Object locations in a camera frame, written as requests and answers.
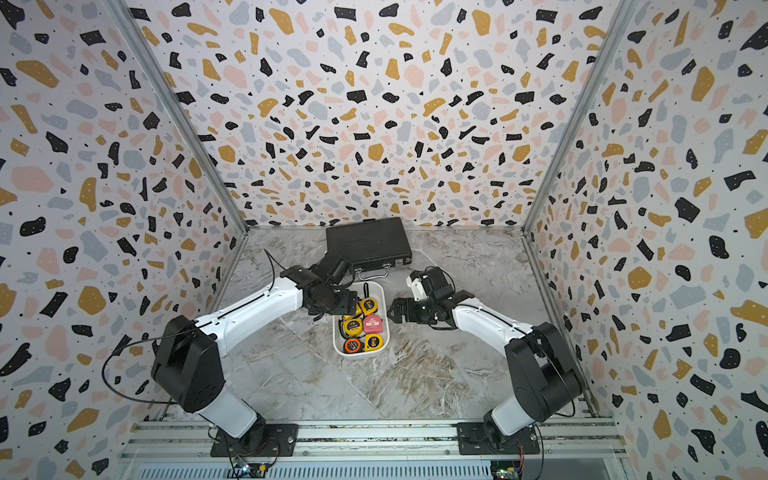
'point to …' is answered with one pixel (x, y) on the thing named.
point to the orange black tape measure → (353, 346)
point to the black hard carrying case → (372, 246)
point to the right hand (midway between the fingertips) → (399, 314)
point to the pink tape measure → (372, 324)
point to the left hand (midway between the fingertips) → (346, 305)
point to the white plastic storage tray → (366, 333)
